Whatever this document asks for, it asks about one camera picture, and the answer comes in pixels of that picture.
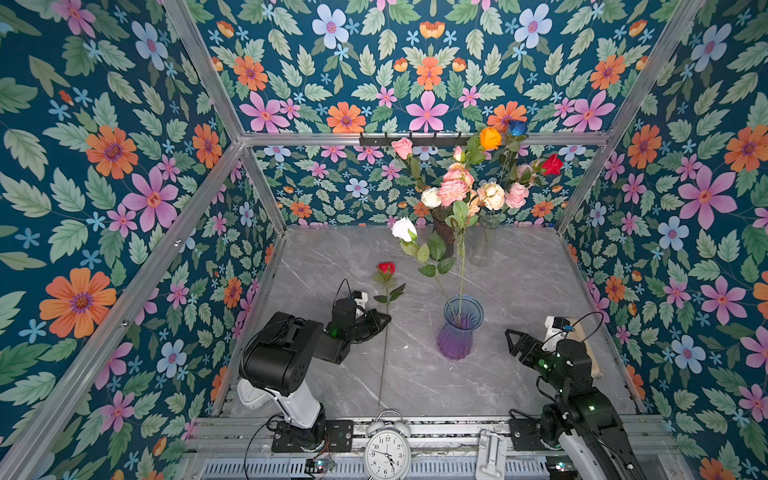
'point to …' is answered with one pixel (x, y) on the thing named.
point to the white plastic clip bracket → (492, 456)
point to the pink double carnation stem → (517, 193)
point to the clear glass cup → (480, 240)
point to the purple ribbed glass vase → (462, 314)
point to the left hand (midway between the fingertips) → (395, 311)
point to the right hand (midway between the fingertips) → (514, 335)
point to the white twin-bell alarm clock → (388, 449)
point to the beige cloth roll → (580, 334)
